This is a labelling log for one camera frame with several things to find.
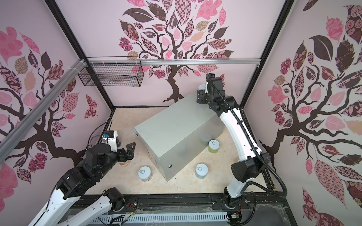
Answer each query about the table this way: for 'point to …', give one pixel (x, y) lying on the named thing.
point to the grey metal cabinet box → (178, 138)
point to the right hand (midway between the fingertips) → (205, 92)
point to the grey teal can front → (201, 171)
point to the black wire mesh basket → (112, 71)
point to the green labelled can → (213, 146)
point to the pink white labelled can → (145, 173)
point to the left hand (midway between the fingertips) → (127, 146)
